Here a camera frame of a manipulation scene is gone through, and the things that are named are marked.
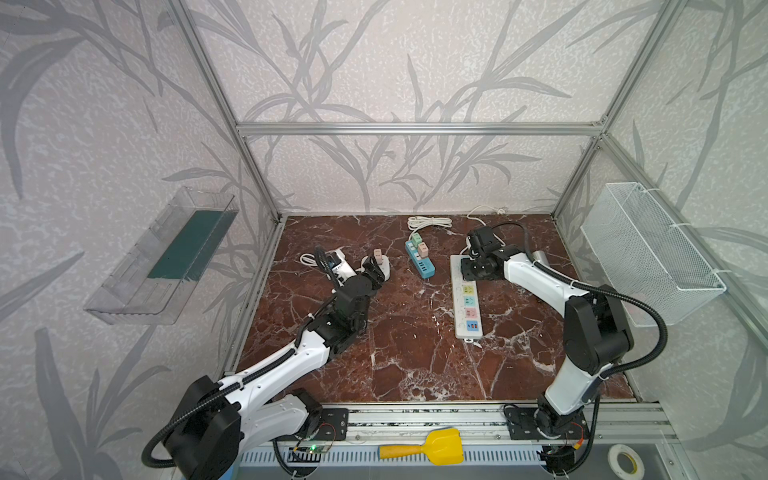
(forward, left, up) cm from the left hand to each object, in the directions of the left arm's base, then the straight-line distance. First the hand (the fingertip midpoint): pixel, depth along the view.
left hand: (372, 252), depth 79 cm
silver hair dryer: (+15, -57, -21) cm, 63 cm away
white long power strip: (-4, -29, -22) cm, 36 cm away
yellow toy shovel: (-41, -18, -22) cm, 50 cm away
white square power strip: (+9, -2, -22) cm, 24 cm away
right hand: (+7, -30, -14) cm, 34 cm away
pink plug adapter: (+12, 0, -17) cm, 21 cm away
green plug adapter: (+19, -13, -18) cm, 29 cm away
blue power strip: (+10, -16, -21) cm, 28 cm away
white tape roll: (-44, -58, -21) cm, 76 cm away
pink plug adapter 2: (+14, -15, -18) cm, 27 cm away
